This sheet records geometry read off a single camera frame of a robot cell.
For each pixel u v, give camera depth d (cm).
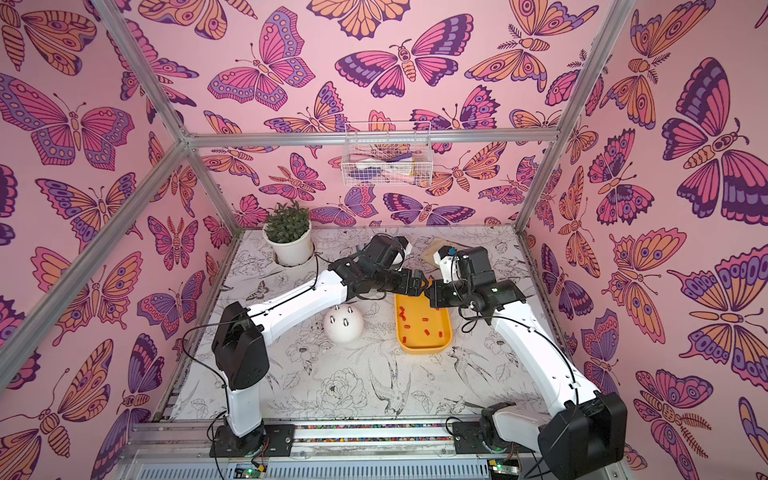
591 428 38
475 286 58
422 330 92
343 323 83
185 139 92
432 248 114
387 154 96
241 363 47
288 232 98
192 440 76
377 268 65
